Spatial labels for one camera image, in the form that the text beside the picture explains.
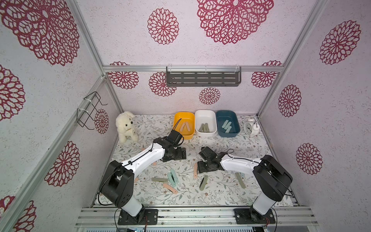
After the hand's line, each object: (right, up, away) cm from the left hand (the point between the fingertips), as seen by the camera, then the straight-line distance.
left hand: (177, 157), depth 86 cm
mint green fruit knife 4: (-3, -13, +1) cm, 13 cm away
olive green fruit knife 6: (+38, -16, -3) cm, 41 cm away
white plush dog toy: (-34, +18, +6) cm, 38 cm away
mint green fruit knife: (+36, +21, +27) cm, 50 cm away
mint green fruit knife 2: (+38, +20, +27) cm, 50 cm away
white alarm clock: (+51, +17, +14) cm, 55 cm away
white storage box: (+23, +28, +36) cm, 51 cm away
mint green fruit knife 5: (-1, -12, +2) cm, 12 cm away
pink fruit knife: (+3, +19, +26) cm, 33 cm away
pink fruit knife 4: (-15, -6, +7) cm, 18 cm away
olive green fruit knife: (+21, +18, +26) cm, 38 cm away
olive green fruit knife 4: (-10, -14, 0) cm, 17 cm away
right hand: (+14, -7, +5) cm, 16 cm away
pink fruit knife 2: (+11, -9, +3) cm, 14 cm away
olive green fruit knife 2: (+17, +17, +26) cm, 36 cm away
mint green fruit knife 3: (+38, +17, +24) cm, 48 cm away
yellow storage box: (+1, +26, +29) cm, 39 cm away
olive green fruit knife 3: (+19, +17, +24) cm, 35 cm away
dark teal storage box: (+35, +27, +31) cm, 54 cm away
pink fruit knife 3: (-4, -18, -3) cm, 18 cm away
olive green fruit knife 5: (+15, -16, -1) cm, 22 cm away
